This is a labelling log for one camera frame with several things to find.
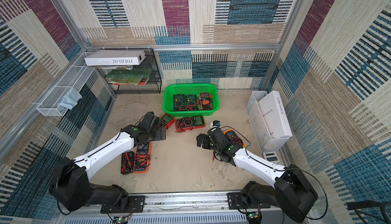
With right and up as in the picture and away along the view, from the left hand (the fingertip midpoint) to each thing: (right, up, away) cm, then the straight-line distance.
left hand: (157, 132), depth 87 cm
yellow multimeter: (+44, -5, +1) cm, 44 cm away
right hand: (+25, -2, -2) cm, 26 cm away
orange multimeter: (+28, +18, +22) cm, 40 cm away
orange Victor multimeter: (-8, -14, -2) cm, 16 cm away
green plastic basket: (+20, +27, +22) cm, 40 cm away
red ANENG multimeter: (+17, +4, +12) cm, 22 cm away
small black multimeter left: (-15, -16, -4) cm, 22 cm away
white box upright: (+63, +9, -4) cm, 64 cm away
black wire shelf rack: (-13, +34, +18) cm, 41 cm away
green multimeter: (+18, +16, +22) cm, 33 cm away
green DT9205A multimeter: (+9, +17, +25) cm, 32 cm away
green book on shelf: (-17, +33, +7) cm, 38 cm away
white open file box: (+57, +4, -1) cm, 57 cm away
